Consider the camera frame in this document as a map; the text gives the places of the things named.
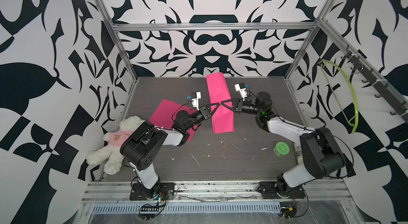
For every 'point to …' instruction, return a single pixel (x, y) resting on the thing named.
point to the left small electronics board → (150, 210)
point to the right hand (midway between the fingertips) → (222, 103)
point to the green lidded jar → (281, 149)
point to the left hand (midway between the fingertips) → (218, 102)
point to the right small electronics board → (288, 209)
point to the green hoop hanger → (356, 121)
